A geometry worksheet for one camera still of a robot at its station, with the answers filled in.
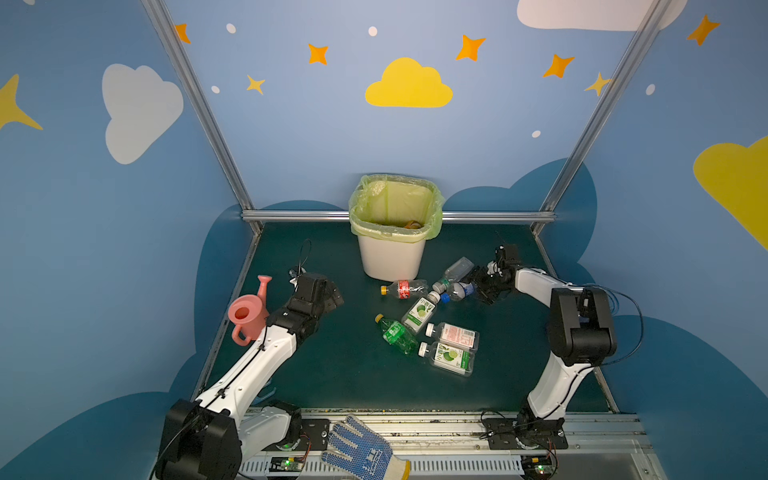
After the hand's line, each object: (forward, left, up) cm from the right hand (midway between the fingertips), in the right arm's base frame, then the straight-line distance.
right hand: (470, 282), depth 99 cm
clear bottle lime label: (-12, +17, 0) cm, 21 cm away
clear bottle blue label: (-2, +4, -4) cm, 6 cm away
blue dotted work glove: (-50, +29, -3) cm, 58 cm away
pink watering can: (-19, +67, +8) cm, 70 cm away
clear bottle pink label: (-19, +7, -1) cm, 20 cm away
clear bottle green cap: (+4, +5, -1) cm, 6 cm away
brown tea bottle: (+18, +20, +9) cm, 28 cm away
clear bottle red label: (-4, +22, +1) cm, 22 cm away
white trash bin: (+3, +27, +6) cm, 28 cm away
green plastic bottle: (-19, +24, -2) cm, 31 cm away
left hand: (-13, +45, +10) cm, 48 cm away
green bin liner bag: (+21, +27, +13) cm, 37 cm away
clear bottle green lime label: (-26, +9, -1) cm, 27 cm away
